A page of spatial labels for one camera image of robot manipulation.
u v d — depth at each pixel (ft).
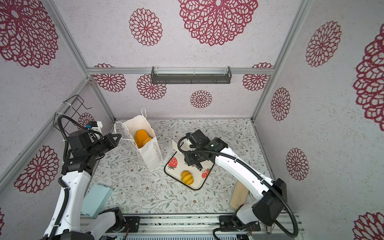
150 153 2.64
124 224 2.38
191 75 3.05
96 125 2.09
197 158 2.16
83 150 1.73
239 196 2.61
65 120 1.84
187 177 2.80
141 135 2.99
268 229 2.33
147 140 2.86
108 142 2.06
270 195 1.32
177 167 3.10
